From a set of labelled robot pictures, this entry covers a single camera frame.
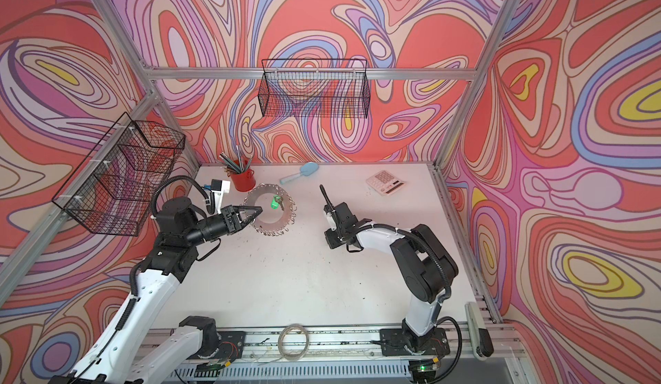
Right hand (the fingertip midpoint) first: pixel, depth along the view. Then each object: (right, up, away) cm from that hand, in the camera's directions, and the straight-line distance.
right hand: (336, 240), depth 95 cm
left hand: (-20, +13, -28) cm, 37 cm away
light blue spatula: (-14, +28, +24) cm, 39 cm away
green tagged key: (-17, +16, -23) cm, 33 cm away
